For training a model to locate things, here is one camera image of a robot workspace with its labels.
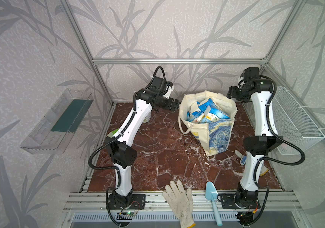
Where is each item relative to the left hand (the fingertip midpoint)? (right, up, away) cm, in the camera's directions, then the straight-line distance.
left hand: (172, 104), depth 80 cm
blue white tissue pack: (+23, -5, -2) cm, 23 cm away
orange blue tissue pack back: (+16, -7, +8) cm, 20 cm away
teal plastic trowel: (+22, -49, -4) cm, 54 cm away
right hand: (+36, +6, +3) cm, 37 cm away
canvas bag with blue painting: (+25, -19, +1) cm, 31 cm away
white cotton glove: (+5, -51, -8) cm, 52 cm away
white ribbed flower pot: (-18, -8, +24) cm, 32 cm away
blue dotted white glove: (+55, -39, +4) cm, 68 cm away
